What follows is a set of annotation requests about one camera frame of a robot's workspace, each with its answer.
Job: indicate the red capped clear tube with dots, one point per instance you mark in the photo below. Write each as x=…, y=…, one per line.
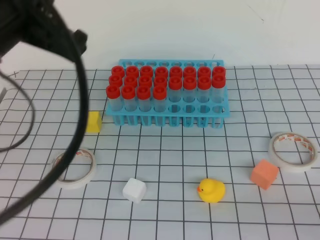
x=159, y=98

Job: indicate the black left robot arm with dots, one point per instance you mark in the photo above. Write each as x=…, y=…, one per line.
x=38, y=23

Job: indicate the front row tube three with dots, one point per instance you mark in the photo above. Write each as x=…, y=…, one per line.
x=144, y=98

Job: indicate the row tube three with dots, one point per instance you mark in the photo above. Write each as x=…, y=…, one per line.
x=146, y=70
x=146, y=81
x=144, y=98

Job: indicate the blue tube rack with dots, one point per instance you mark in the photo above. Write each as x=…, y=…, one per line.
x=188, y=114

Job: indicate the middle row tube four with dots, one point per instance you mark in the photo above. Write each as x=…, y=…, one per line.
x=160, y=81

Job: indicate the row tube four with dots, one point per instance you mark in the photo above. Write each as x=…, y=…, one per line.
x=161, y=71
x=160, y=81

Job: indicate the middle row tube five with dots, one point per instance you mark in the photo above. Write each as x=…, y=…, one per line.
x=175, y=86

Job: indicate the row tube five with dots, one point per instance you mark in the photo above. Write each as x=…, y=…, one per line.
x=176, y=71
x=175, y=86

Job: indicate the middle row tube three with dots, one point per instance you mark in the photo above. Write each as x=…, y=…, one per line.
x=146, y=81

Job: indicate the front row tube two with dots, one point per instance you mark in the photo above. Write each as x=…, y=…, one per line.
x=129, y=97

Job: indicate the row tube two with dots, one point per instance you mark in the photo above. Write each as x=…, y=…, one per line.
x=132, y=71
x=131, y=80
x=129, y=97

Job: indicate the back row tube four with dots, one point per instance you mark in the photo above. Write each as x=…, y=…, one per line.
x=161, y=71

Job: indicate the middle row tube two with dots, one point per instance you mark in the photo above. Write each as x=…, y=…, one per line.
x=131, y=80

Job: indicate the front row tube one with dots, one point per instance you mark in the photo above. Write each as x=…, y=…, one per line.
x=114, y=97

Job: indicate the row tube one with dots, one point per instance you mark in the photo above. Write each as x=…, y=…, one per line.
x=118, y=70
x=115, y=80
x=114, y=97

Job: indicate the back row tube five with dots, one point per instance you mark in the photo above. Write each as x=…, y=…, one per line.
x=176, y=71

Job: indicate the back row tube three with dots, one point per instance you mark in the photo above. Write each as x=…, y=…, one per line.
x=146, y=70

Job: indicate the back row tube two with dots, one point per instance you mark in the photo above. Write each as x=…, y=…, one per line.
x=132, y=71

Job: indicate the back row tube six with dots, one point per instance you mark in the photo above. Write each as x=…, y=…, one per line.
x=189, y=71

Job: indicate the middle row tube seven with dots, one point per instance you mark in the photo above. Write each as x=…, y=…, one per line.
x=204, y=86

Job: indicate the row tube seven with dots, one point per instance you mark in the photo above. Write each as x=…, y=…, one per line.
x=204, y=71
x=204, y=86

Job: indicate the middle row tube one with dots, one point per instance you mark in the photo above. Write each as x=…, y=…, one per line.
x=115, y=80

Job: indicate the back row tube seven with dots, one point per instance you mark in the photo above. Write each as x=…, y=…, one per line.
x=204, y=71

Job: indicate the back row tube one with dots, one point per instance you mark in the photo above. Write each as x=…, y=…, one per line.
x=118, y=70

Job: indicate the middle row tube eight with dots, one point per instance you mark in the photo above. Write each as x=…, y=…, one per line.
x=218, y=85

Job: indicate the row tube eight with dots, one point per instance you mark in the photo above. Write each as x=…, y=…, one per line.
x=218, y=85
x=219, y=71

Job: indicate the back row tube eight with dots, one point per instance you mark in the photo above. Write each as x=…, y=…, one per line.
x=219, y=71

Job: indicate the white grid cloth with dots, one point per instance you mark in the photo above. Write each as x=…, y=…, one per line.
x=172, y=161

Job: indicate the yellow foam cube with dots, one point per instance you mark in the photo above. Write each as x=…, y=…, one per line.
x=94, y=122

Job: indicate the white foam cube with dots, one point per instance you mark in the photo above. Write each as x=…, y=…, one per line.
x=134, y=190

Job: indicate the yellow rubber duck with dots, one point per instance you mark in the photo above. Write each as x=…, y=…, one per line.
x=211, y=190

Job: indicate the left white tape roll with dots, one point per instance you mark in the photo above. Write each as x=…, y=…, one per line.
x=80, y=172

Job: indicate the white tape roll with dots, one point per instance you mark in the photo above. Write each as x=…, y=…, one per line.
x=292, y=152
x=80, y=172

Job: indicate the orange foam cube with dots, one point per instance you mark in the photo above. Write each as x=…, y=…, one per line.
x=264, y=174

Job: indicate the right white tape roll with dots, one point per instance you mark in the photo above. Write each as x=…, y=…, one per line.
x=292, y=152

